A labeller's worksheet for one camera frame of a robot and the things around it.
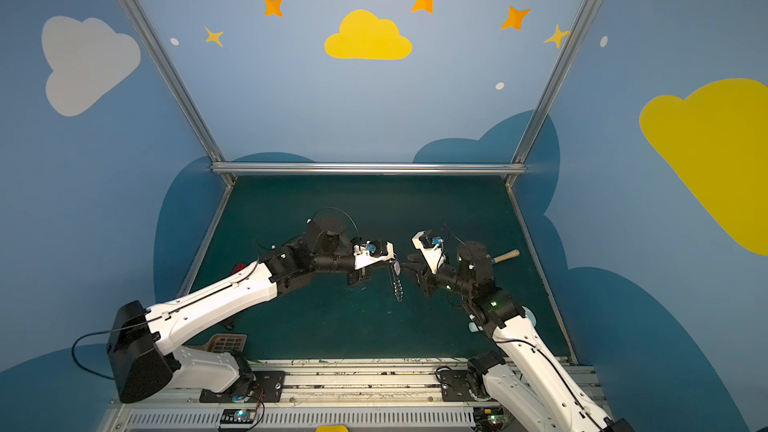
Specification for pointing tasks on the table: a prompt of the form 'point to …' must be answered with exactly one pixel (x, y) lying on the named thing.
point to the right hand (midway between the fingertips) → (410, 257)
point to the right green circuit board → (490, 418)
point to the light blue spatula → (473, 327)
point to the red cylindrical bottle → (238, 267)
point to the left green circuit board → (238, 416)
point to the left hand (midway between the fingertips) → (390, 258)
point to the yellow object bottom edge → (332, 428)
